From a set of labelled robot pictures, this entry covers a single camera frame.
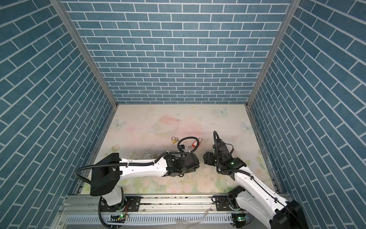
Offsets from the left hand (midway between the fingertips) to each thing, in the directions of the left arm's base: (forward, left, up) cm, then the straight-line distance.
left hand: (193, 167), depth 81 cm
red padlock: (+19, -2, -4) cm, 19 cm away
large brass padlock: (+22, +13, -6) cm, 26 cm away
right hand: (+6, -7, +3) cm, 10 cm away
